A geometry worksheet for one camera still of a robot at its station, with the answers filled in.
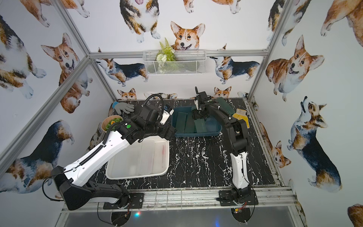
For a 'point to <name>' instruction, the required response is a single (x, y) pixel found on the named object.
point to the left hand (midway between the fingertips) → (171, 123)
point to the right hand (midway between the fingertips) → (195, 113)
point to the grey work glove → (119, 106)
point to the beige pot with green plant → (108, 122)
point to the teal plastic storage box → (214, 126)
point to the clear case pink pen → (160, 160)
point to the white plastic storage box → (149, 156)
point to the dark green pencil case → (189, 127)
